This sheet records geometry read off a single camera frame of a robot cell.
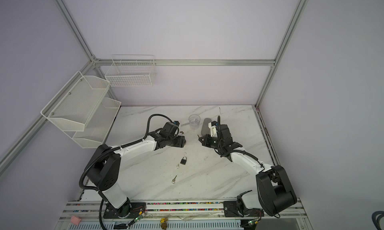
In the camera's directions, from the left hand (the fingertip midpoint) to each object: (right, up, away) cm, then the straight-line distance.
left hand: (180, 141), depth 90 cm
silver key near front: (-3, -22, -7) cm, 23 cm away
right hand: (+11, +2, -6) cm, 13 cm away
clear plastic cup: (+8, +13, +18) cm, 24 cm away
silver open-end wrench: (+1, +10, +19) cm, 21 cm away
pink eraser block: (-47, -34, -22) cm, 62 cm away
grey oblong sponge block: (+16, +7, +13) cm, 22 cm away
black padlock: (+2, -12, 0) cm, 12 cm away
